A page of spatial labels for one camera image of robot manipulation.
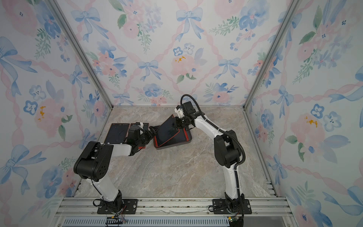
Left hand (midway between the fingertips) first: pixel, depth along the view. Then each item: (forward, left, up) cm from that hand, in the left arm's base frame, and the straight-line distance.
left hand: (157, 130), depth 96 cm
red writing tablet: (+1, -6, -1) cm, 6 cm away
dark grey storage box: (-2, -22, -5) cm, 23 cm away
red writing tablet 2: (-6, -15, +2) cm, 17 cm away
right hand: (+5, -9, +2) cm, 11 cm away
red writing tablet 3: (+3, +31, -8) cm, 32 cm away
